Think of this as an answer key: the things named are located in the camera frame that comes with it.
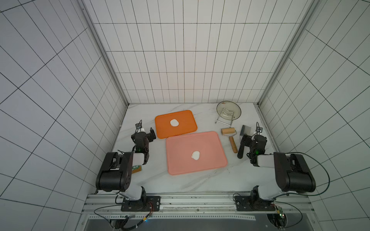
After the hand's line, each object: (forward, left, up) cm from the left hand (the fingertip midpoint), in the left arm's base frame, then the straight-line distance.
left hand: (144, 131), depth 95 cm
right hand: (0, -70, 0) cm, 70 cm away
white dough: (-14, -35, -5) cm, 38 cm away
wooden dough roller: (+3, -60, -5) cm, 60 cm away
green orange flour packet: (-23, +2, -7) cm, 24 cm away
